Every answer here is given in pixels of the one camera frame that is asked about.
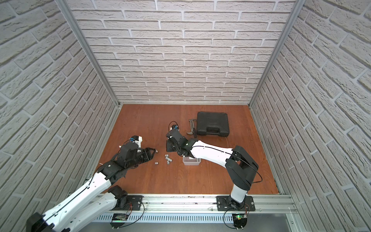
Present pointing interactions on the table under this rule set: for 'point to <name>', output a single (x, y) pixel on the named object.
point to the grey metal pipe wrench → (192, 127)
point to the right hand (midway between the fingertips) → (170, 143)
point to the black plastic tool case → (212, 123)
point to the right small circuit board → (240, 220)
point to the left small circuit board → (118, 220)
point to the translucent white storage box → (190, 161)
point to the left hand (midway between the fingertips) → (154, 148)
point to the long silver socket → (169, 159)
